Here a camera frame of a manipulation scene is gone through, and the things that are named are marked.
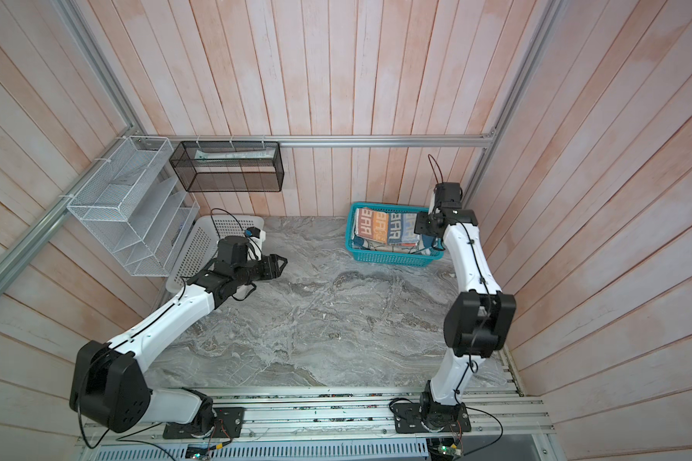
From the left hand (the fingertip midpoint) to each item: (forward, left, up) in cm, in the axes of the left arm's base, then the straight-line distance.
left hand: (280, 266), depth 84 cm
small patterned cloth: (+26, -30, -9) cm, 41 cm away
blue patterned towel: (+20, -43, -7) cm, 48 cm away
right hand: (+14, -45, +5) cm, 48 cm away
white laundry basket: (+18, +35, -12) cm, 41 cm away
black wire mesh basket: (+42, +24, +6) cm, 49 cm away
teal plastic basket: (+20, -27, -18) cm, 38 cm away
